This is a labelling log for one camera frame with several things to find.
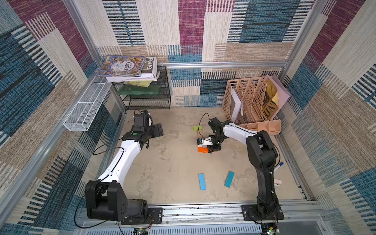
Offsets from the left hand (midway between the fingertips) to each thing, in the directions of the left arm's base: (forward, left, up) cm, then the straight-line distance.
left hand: (154, 128), depth 85 cm
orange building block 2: (-5, -31, -18) cm, 36 cm away
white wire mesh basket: (-3, +31, +15) cm, 35 cm away
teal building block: (-23, -43, -19) cm, 52 cm away
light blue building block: (-24, -27, -20) cm, 41 cm away
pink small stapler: (-26, -68, -16) cm, 74 cm away
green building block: (+14, -25, -18) cm, 34 cm away
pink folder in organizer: (+15, -76, +10) cm, 78 cm away
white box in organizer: (+18, -52, -2) cm, 55 cm away
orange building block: (-4, -27, -18) cm, 33 cm away
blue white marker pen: (-16, -74, -19) cm, 78 cm away
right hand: (-1, -33, -19) cm, 38 cm away
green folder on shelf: (+30, +22, +5) cm, 37 cm away
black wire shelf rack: (+39, +2, -14) cm, 41 cm away
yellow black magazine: (+19, -73, +1) cm, 76 cm away
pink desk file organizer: (+29, -63, +2) cm, 69 cm away
